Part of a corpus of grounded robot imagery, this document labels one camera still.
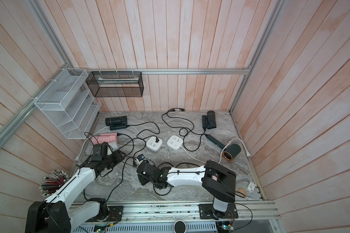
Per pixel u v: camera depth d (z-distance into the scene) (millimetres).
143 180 711
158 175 615
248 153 995
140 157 712
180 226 662
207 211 727
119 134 1058
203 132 1073
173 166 902
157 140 981
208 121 1096
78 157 977
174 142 988
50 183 703
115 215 727
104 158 686
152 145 976
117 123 1092
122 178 857
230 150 934
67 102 717
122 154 822
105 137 979
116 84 1038
